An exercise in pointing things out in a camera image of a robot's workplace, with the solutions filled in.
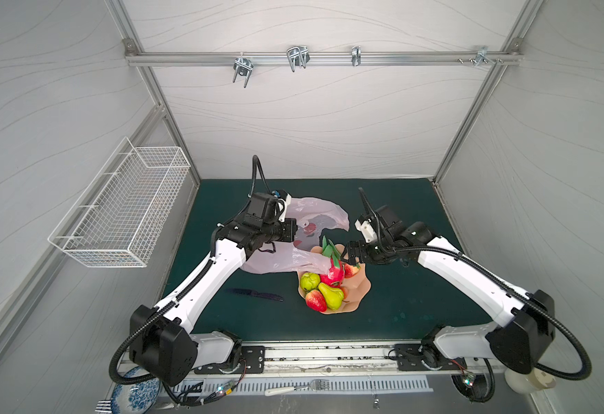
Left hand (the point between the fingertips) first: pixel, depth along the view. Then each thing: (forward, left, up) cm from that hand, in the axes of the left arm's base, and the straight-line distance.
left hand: (301, 223), depth 79 cm
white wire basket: (-6, +49, +9) cm, 50 cm away
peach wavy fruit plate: (-13, -18, -19) cm, 29 cm away
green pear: (-17, -11, -14) cm, 25 cm away
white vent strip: (-40, +5, -22) cm, 46 cm away
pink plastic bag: (+4, -4, -2) cm, 6 cm away
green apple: (-13, -3, -13) cm, 19 cm away
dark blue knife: (-15, +12, -22) cm, 29 cm away
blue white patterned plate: (-43, +42, -21) cm, 64 cm away
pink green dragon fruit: (-10, -12, -15) cm, 21 cm away
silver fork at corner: (-46, +51, -22) cm, 72 cm away
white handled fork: (-39, -5, -21) cm, 45 cm away
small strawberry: (-8, -17, -16) cm, 24 cm away
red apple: (-19, -5, -13) cm, 23 cm away
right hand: (-6, -17, -5) cm, 19 cm away
